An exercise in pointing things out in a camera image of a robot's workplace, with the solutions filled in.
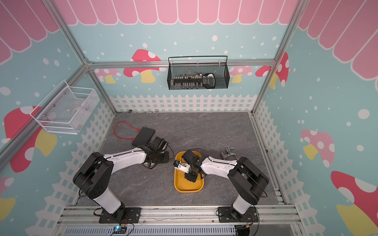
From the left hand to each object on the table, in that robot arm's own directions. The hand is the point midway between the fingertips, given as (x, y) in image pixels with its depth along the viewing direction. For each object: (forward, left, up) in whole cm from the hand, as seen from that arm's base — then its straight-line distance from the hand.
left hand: (167, 160), depth 92 cm
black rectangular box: (+19, +20, -2) cm, 28 cm away
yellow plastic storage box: (-14, -10, -3) cm, 17 cm away
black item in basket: (+38, -25, +33) cm, 56 cm away
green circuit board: (-36, +20, -4) cm, 41 cm away
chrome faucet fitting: (+8, -40, 0) cm, 40 cm away
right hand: (-8, -14, -1) cm, 16 cm away
